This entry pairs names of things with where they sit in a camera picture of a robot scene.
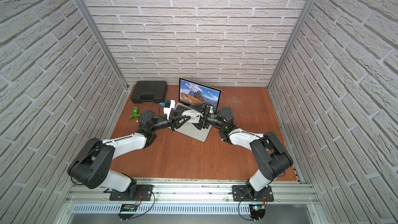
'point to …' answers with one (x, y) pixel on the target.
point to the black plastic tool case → (150, 91)
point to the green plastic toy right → (275, 132)
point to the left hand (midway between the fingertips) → (191, 115)
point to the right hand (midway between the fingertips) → (190, 112)
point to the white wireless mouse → (195, 115)
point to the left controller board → (127, 211)
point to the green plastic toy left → (135, 110)
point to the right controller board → (257, 211)
